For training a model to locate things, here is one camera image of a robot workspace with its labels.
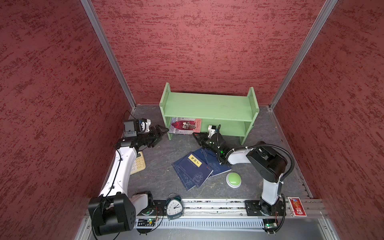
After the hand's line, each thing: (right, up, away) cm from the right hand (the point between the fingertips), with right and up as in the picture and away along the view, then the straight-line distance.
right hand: (191, 136), depth 87 cm
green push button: (+24, -24, -6) cm, 35 cm away
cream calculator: (-31, -17, 0) cm, 36 cm away
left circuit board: (-22, -41, -16) cm, 49 cm away
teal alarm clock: (-7, -33, -17) cm, 38 cm away
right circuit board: (+39, -41, -17) cm, 59 cm away
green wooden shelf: (+24, +13, -8) cm, 28 cm away
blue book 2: (-3, -25, -6) cm, 26 cm away
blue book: (+3, -19, -3) cm, 20 cm away
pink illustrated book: (-4, +6, +4) cm, 8 cm away
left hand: (-13, +1, -9) cm, 16 cm away
